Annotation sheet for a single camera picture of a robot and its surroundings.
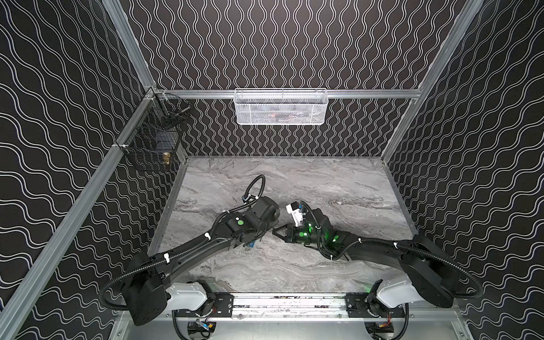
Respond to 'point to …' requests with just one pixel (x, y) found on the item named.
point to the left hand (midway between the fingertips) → (282, 219)
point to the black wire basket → (152, 142)
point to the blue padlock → (251, 244)
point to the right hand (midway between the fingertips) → (273, 233)
